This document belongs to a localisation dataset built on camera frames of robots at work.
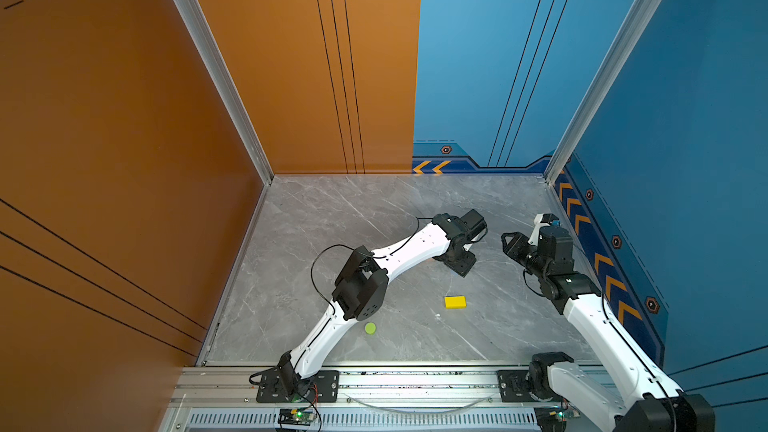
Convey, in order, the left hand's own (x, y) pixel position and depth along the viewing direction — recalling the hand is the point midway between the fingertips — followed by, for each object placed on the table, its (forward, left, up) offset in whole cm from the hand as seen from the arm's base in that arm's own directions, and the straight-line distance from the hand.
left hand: (460, 262), depth 90 cm
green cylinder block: (-18, +26, -4) cm, 32 cm away
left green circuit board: (-38, +43, -7) cm, 58 cm away
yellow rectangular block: (-10, +2, -6) cm, 12 cm away
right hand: (+2, -10, +12) cm, 15 cm away
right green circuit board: (-38, -19, -7) cm, 42 cm away
